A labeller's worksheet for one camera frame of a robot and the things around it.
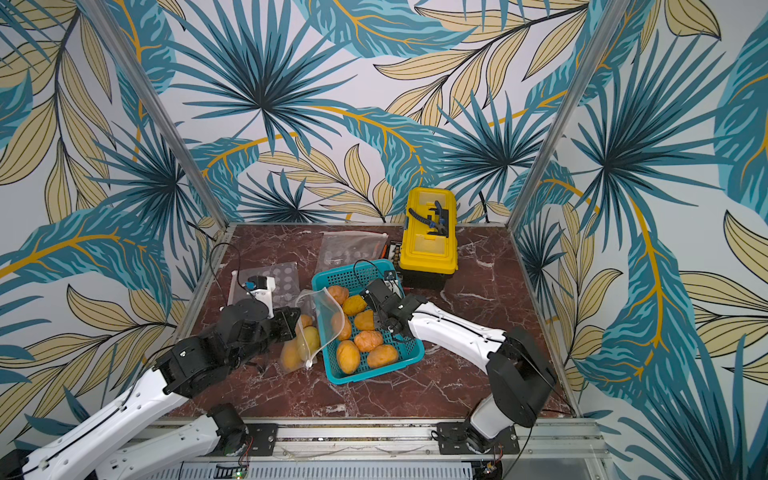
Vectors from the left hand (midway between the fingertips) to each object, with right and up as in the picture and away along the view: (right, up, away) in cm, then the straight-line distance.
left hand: (301, 317), depth 70 cm
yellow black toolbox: (+33, +15, +20) cm, 42 cm away
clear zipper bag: (+1, -3, +14) cm, 14 cm away
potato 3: (+14, -5, +18) cm, 23 cm away
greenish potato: (-1, -9, +10) cm, 14 cm away
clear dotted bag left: (-15, +7, +34) cm, 38 cm away
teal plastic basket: (+10, +7, +28) cm, 30 cm away
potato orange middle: (+14, -10, +15) cm, 23 cm away
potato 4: (+5, +3, +25) cm, 25 cm away
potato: (+10, -13, +11) cm, 20 cm away
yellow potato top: (-5, -12, +10) cm, 17 cm away
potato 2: (+19, -13, +12) cm, 26 cm away
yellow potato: (+10, -1, +23) cm, 25 cm away
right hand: (+20, -2, +16) cm, 26 cm away
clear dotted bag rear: (+3, +17, +39) cm, 43 cm away
